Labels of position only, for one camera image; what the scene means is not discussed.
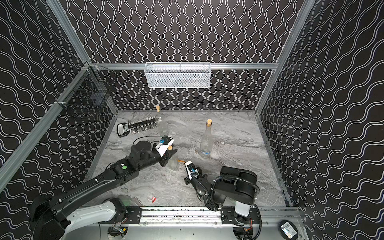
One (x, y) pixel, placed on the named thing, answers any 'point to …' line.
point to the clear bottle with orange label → (173, 163)
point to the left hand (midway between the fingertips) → (177, 149)
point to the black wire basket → (89, 88)
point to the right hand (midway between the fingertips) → (187, 163)
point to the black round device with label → (288, 229)
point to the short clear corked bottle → (161, 124)
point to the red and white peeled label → (153, 199)
